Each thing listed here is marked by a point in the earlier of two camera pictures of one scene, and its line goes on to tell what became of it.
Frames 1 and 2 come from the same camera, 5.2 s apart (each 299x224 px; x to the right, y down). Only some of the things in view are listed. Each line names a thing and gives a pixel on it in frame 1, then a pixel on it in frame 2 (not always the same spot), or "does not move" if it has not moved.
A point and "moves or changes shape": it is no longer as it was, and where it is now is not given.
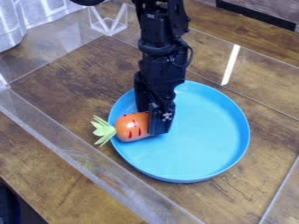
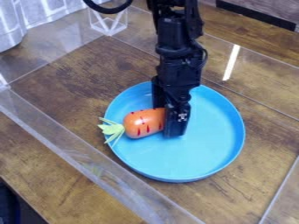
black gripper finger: [161, 116] to [177, 117]
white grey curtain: [20, 14] does not move
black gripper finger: [142, 87] to [159, 95]
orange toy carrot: [131, 126] moves or changes shape
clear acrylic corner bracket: [109, 25] does not move
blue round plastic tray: [206, 142] does not move
